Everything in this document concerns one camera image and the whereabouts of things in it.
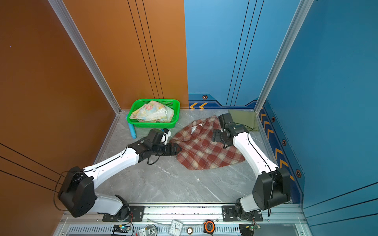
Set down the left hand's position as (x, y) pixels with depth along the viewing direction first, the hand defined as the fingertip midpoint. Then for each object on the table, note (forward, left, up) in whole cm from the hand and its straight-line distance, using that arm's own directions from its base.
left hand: (177, 149), depth 83 cm
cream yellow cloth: (+36, +22, -7) cm, 43 cm away
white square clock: (-36, -2, -10) cm, 37 cm away
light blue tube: (+22, +36, -11) cm, 43 cm away
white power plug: (-38, +11, -4) cm, 40 cm away
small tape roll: (-37, -8, -8) cm, 39 cm away
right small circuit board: (-35, -40, -11) cm, 54 cm away
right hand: (+6, -24, +3) cm, 25 cm away
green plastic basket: (+44, +6, -5) cm, 44 cm away
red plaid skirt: (+3, -13, -8) cm, 15 cm away
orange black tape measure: (-36, -17, -9) cm, 41 cm away
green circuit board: (-36, +27, -15) cm, 47 cm away
